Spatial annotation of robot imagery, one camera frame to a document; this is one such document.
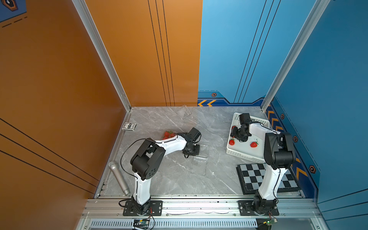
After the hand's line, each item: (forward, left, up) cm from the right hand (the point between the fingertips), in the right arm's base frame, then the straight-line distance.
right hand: (233, 135), depth 102 cm
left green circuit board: (-51, +55, -3) cm, 76 cm away
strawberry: (-1, +48, +3) cm, 48 cm away
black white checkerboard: (-30, -4, +2) cm, 30 cm away
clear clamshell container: (-20, +26, -1) cm, 33 cm away
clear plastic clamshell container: (+2, +46, +3) cm, 46 cm away
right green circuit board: (-50, -8, -1) cm, 51 cm away
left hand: (-13, +26, 0) cm, 29 cm away
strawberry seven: (-6, +3, +1) cm, 7 cm away
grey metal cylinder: (-24, +77, +3) cm, 81 cm away
